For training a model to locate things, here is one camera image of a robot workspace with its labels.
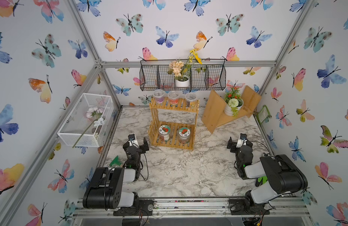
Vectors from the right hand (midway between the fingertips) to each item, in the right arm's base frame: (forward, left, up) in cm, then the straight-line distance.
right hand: (240, 137), depth 90 cm
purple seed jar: (+10, +51, +23) cm, 57 cm away
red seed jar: (+10, +42, +24) cm, 50 cm away
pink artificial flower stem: (-4, +83, +23) cm, 86 cm away
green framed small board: (+27, -25, -6) cm, 37 cm away
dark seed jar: (+9, +33, +23) cm, 41 cm away
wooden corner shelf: (+14, +17, +5) cm, 22 cm away
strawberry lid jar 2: (-1, +36, 0) cm, 36 cm away
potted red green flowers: (+19, +4, +12) cm, 23 cm away
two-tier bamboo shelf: (+5, +45, -8) cm, 46 cm away
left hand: (-4, +65, +1) cm, 65 cm away
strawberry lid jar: (+2, +49, 0) cm, 49 cm away
